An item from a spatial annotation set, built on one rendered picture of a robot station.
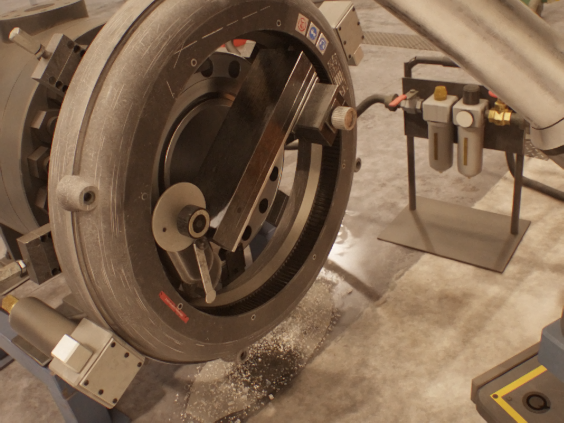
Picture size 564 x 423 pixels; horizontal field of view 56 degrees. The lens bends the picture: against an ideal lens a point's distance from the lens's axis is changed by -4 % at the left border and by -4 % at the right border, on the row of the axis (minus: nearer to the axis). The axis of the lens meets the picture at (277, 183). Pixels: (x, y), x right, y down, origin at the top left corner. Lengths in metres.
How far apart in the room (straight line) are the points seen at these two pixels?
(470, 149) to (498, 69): 0.98
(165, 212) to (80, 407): 0.66
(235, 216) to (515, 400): 0.55
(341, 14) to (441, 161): 0.67
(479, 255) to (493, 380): 0.83
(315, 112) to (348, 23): 0.30
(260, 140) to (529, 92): 0.46
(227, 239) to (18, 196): 0.45
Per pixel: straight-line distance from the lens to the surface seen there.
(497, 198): 2.10
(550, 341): 0.79
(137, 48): 0.82
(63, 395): 1.35
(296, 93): 1.04
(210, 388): 1.48
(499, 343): 1.53
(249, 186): 0.97
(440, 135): 1.71
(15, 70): 1.24
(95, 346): 0.93
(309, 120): 1.03
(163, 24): 0.84
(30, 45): 0.86
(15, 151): 1.15
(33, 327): 1.08
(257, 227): 1.26
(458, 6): 0.70
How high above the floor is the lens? 1.08
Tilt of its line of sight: 28 degrees down
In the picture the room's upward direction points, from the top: 9 degrees counter-clockwise
